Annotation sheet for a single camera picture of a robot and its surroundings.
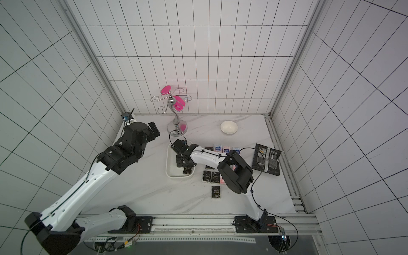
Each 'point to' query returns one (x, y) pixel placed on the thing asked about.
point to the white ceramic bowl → (229, 127)
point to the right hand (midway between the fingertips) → (177, 164)
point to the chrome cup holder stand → (177, 128)
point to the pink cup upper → (166, 90)
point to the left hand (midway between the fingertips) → (145, 130)
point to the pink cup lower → (179, 103)
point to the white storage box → (172, 170)
